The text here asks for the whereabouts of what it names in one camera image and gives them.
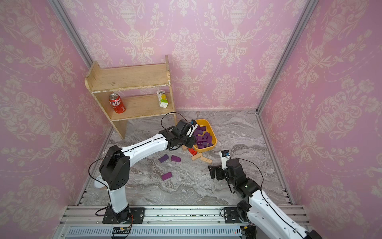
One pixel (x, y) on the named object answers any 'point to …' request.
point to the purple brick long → (175, 159)
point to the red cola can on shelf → (117, 103)
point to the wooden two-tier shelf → (132, 92)
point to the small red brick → (192, 151)
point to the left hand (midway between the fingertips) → (195, 140)
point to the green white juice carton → (162, 98)
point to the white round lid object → (99, 182)
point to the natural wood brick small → (196, 156)
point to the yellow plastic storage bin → (204, 122)
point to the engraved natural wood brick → (206, 160)
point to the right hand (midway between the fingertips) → (217, 164)
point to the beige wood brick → (184, 148)
